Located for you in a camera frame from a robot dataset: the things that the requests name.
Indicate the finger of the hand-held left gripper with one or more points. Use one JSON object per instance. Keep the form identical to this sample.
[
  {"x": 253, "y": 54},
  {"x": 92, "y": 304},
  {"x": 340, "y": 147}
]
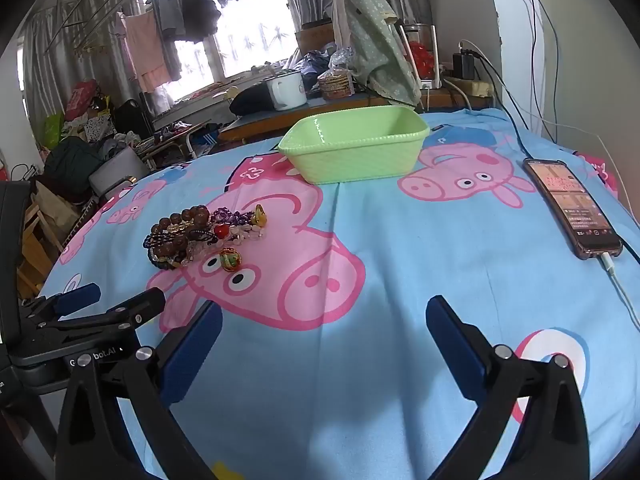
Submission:
[
  {"x": 135, "y": 307},
  {"x": 75, "y": 296}
]

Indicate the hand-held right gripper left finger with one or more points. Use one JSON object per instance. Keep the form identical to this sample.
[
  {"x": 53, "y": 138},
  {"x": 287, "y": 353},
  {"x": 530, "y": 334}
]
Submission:
[{"x": 192, "y": 355}]

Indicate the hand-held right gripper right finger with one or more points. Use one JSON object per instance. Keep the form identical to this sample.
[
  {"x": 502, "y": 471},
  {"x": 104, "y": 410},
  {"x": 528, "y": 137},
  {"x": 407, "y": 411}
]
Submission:
[{"x": 450, "y": 335}]

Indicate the green plastic basket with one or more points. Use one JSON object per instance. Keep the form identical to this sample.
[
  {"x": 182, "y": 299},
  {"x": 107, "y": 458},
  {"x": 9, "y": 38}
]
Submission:
[{"x": 350, "y": 160}]

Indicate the wooden chair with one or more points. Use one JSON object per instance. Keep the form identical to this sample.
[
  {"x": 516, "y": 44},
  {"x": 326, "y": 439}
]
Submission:
[{"x": 40, "y": 255}]

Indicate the blue cartoon pig blanket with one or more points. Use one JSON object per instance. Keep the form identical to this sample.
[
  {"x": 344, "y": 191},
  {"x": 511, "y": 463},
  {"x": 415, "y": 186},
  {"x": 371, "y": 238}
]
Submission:
[{"x": 400, "y": 260}]

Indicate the dark green bag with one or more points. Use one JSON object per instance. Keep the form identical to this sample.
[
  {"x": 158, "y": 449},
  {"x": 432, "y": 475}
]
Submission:
[{"x": 70, "y": 165}]

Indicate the grey storage box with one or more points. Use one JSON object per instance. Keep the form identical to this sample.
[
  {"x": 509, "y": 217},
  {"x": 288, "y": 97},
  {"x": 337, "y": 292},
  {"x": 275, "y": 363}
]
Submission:
[{"x": 117, "y": 172}]

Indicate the green plastic bag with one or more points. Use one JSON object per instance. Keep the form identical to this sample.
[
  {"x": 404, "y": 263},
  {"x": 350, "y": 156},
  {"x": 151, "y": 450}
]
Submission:
[{"x": 54, "y": 130}]

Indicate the red bag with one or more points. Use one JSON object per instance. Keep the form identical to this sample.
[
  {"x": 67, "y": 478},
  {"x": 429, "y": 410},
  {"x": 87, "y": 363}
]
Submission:
[{"x": 80, "y": 100}]

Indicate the smartphone in clear case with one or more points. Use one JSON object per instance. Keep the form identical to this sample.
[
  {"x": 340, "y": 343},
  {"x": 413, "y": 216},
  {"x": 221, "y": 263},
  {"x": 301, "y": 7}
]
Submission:
[{"x": 570, "y": 205}]

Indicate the wooden desk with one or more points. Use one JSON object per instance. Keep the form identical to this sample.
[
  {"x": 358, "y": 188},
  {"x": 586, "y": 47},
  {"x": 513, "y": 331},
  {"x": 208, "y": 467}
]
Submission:
[{"x": 260, "y": 125}]

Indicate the black bag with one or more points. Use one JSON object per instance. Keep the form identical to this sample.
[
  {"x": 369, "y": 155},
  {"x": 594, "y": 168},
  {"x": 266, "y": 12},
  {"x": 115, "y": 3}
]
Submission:
[{"x": 250, "y": 100}]

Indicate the beige power strip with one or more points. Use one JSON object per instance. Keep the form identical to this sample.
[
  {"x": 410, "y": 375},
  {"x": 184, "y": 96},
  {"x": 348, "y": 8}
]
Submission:
[{"x": 470, "y": 87}]

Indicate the pink hanging cloth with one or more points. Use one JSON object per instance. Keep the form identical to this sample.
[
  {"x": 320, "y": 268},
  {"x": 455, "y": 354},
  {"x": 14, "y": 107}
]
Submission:
[{"x": 147, "y": 50}]

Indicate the white enamel mug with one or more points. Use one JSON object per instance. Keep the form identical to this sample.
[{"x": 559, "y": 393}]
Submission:
[{"x": 287, "y": 91}]

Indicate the metal drying rack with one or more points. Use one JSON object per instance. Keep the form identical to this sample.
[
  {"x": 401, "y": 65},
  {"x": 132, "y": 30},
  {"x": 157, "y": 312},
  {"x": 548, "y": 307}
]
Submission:
[{"x": 95, "y": 5}]

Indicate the black power adapter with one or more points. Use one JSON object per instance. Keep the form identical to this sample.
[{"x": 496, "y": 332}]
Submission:
[{"x": 463, "y": 65}]

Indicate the bagged snack jar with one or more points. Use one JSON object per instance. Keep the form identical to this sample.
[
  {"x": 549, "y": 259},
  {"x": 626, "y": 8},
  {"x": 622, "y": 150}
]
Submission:
[{"x": 336, "y": 87}]

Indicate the blender with red contents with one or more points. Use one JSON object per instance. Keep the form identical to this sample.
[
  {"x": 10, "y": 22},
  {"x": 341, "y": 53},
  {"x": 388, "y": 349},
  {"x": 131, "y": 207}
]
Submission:
[{"x": 422, "y": 57}]

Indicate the grey hanging shirt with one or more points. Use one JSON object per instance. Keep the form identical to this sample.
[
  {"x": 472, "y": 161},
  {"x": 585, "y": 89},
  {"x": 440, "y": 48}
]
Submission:
[{"x": 167, "y": 10}]

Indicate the clear plastic bag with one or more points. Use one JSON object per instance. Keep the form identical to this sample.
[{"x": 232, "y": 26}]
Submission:
[{"x": 341, "y": 62}]

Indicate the green dotted cloth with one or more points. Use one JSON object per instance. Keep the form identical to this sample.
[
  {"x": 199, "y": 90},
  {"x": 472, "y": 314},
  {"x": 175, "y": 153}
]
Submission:
[{"x": 375, "y": 45}]

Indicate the dark hanging jacket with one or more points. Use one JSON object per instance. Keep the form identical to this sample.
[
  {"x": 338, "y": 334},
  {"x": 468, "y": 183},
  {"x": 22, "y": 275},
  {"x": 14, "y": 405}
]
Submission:
[{"x": 200, "y": 10}]

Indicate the cardboard box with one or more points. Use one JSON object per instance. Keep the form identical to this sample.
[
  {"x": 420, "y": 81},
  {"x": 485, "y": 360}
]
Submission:
[{"x": 315, "y": 39}]

